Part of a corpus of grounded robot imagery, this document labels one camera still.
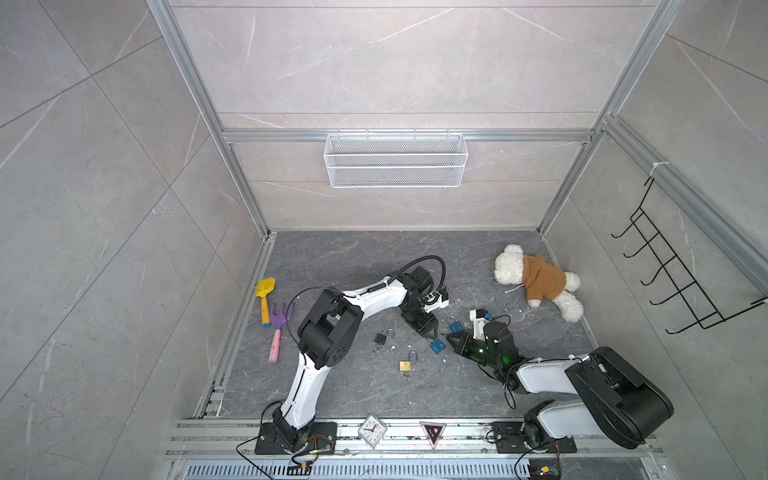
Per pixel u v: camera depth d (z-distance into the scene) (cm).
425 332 82
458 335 93
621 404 43
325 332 54
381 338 90
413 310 80
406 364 86
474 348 78
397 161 100
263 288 101
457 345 83
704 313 58
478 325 82
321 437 73
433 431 74
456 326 93
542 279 96
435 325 83
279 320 92
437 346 88
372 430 73
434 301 82
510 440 73
